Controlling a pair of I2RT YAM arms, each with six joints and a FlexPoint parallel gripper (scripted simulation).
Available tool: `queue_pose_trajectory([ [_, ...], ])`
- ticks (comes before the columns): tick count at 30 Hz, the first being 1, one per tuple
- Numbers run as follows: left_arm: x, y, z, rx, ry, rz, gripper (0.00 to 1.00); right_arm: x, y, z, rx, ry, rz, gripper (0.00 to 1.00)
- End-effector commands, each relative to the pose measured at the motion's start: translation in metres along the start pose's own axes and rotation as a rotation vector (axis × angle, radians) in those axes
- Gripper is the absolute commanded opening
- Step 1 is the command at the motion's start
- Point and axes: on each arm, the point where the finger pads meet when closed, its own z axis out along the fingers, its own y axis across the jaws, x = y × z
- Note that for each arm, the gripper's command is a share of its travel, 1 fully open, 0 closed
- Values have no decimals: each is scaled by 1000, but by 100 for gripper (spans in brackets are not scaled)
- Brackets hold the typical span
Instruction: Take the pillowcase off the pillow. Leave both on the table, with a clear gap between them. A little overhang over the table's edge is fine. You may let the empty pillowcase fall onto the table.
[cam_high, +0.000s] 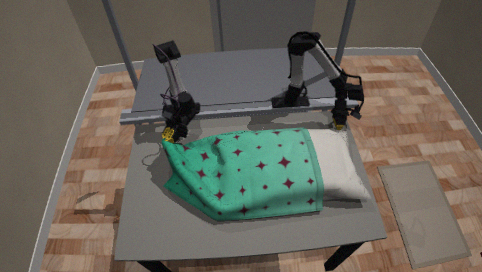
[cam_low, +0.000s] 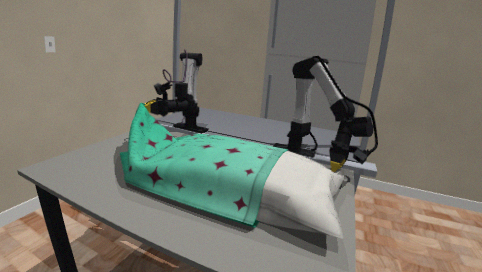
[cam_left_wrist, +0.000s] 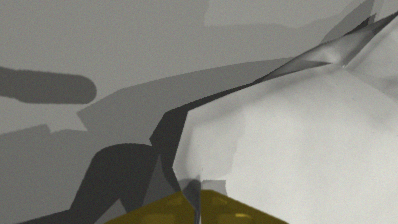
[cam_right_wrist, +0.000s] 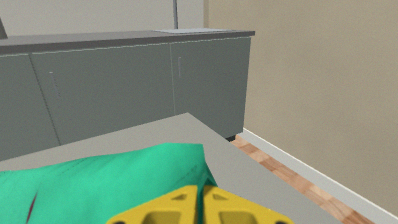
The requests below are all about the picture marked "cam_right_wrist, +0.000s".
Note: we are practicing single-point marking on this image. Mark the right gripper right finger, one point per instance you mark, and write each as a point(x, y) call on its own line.
point(222, 207)

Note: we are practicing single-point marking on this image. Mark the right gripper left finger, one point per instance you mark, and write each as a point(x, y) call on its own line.
point(176, 207)

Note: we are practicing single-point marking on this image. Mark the green pillowcase with star pattern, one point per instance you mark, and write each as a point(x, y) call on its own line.
point(92, 190)

